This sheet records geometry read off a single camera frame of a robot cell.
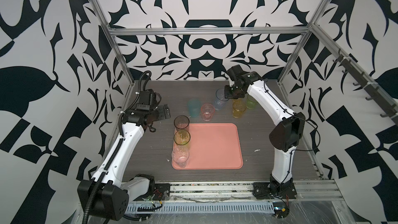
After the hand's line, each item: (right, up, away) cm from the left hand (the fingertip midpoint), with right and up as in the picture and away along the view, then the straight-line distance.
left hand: (158, 108), depth 78 cm
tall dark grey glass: (+11, -8, +5) cm, 14 cm away
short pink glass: (+25, -3, +23) cm, 34 cm away
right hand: (+36, +8, +9) cm, 38 cm away
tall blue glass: (+32, +5, +7) cm, 33 cm away
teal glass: (+17, 0, +18) cm, 25 cm away
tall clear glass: (+10, -25, +5) cm, 27 cm away
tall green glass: (+11, -16, +7) cm, 20 cm away
